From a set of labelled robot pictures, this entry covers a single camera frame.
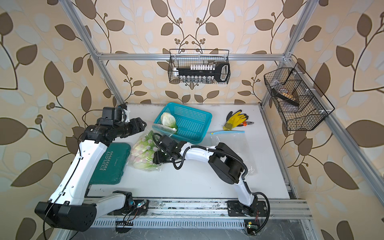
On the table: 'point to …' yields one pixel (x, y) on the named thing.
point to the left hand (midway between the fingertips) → (138, 123)
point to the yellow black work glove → (233, 120)
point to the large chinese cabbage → (143, 152)
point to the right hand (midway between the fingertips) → (157, 160)
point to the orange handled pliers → (245, 123)
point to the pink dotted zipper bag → (162, 129)
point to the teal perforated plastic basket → (193, 124)
